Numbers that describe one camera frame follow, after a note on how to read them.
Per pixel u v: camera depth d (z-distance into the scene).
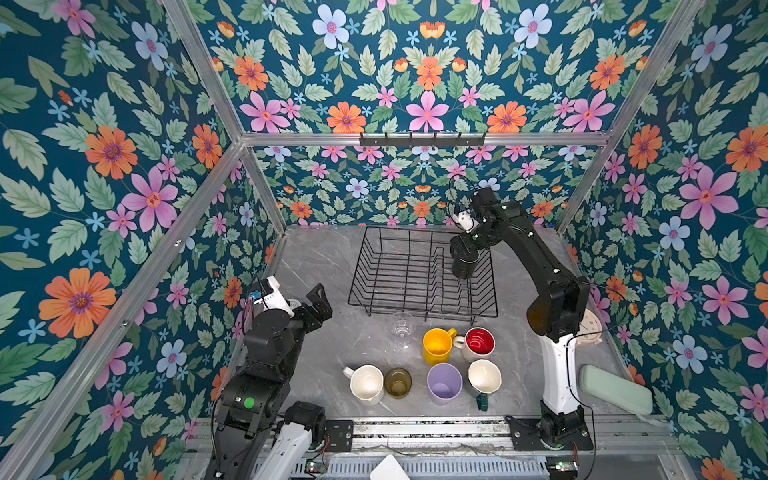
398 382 0.81
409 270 1.04
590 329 0.91
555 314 0.56
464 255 0.83
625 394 0.77
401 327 0.89
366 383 0.82
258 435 0.42
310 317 0.57
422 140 0.92
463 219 0.85
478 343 0.88
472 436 0.75
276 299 0.55
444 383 0.81
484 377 0.82
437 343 0.87
